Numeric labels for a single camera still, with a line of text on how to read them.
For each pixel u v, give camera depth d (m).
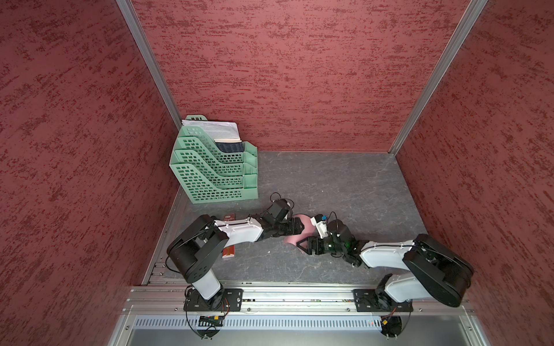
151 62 0.84
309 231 0.85
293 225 0.79
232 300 0.74
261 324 0.77
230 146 1.03
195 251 0.45
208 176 0.98
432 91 0.93
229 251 0.85
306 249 0.77
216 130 0.94
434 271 0.44
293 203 1.00
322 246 0.76
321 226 0.80
